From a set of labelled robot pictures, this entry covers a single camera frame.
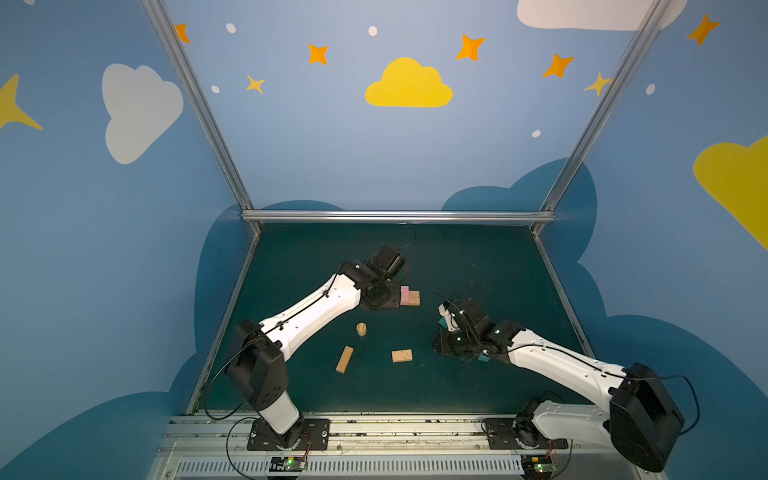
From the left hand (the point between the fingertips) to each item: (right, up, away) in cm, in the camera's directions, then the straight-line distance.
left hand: (397, 301), depth 82 cm
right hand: (+10, -12, +1) cm, 15 cm away
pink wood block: (+3, -1, +14) cm, 15 cm away
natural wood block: (+6, -2, +17) cm, 18 cm away
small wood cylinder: (-11, -10, +9) cm, 17 cm away
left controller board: (-27, -38, -11) cm, 48 cm away
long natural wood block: (-16, -18, +4) cm, 24 cm away
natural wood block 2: (+2, -17, +5) cm, 18 cm away
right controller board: (+33, -39, -10) cm, 52 cm away
